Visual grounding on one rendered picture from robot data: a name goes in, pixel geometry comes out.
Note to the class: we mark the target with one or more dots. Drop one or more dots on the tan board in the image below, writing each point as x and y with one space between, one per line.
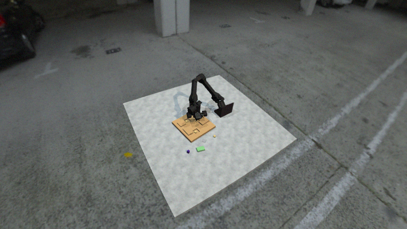
202 127

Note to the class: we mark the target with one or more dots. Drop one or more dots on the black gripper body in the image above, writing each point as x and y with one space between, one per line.
190 115

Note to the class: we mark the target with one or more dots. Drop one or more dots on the light green rectangular block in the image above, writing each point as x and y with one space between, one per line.
200 148

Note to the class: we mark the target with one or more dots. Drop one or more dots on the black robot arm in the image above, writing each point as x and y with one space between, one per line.
194 105

